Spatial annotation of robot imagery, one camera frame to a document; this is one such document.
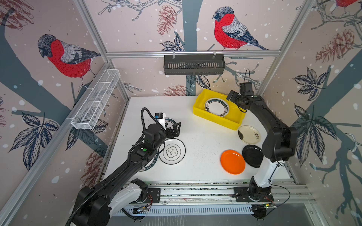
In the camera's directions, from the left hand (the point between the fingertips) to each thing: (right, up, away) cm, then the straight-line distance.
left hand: (174, 123), depth 76 cm
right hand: (+38, +15, +16) cm, 44 cm away
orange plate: (+35, -24, +7) cm, 43 cm away
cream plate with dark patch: (+51, -10, +21) cm, 57 cm away
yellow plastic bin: (+41, +1, +22) cm, 47 cm away
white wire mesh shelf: (-45, +5, -5) cm, 45 cm away
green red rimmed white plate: (+32, +9, +35) cm, 48 cm away
